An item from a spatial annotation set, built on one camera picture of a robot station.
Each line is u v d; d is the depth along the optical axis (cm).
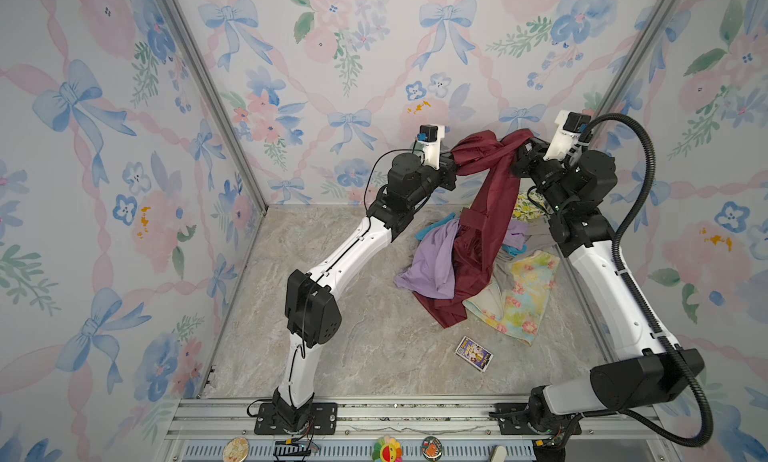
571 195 51
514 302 95
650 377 40
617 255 46
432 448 70
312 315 50
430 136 61
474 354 83
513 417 73
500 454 67
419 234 107
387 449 69
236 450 70
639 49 77
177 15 72
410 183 59
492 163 66
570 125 52
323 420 74
